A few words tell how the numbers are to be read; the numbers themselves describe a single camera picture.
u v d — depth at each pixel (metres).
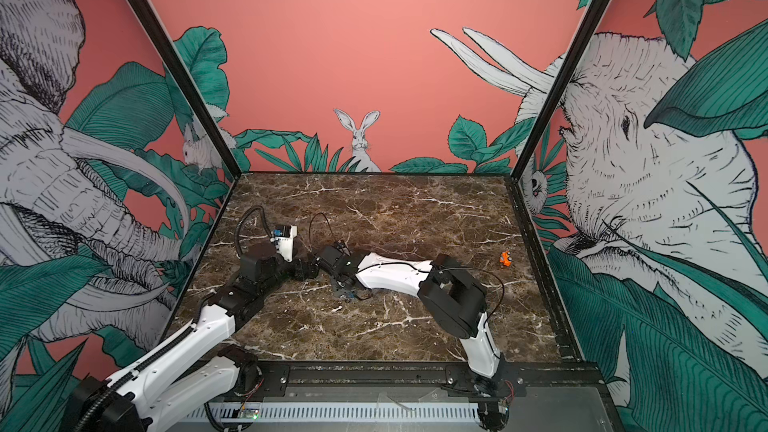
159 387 0.42
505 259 0.95
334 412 0.70
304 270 0.72
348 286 0.63
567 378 0.76
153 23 0.78
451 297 0.49
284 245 0.71
